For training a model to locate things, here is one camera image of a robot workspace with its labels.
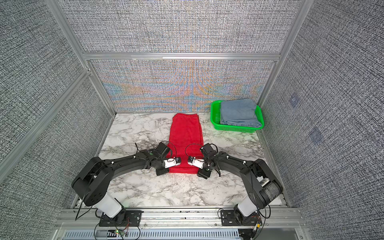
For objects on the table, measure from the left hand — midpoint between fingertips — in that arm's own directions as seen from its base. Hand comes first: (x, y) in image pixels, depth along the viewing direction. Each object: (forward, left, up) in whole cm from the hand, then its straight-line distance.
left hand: (168, 165), depth 90 cm
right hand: (0, -20, 0) cm, 20 cm away
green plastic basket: (+42, -35, +1) cm, 55 cm away
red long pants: (+17, -11, +1) cm, 21 cm away
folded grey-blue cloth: (+38, -53, +5) cm, 66 cm away
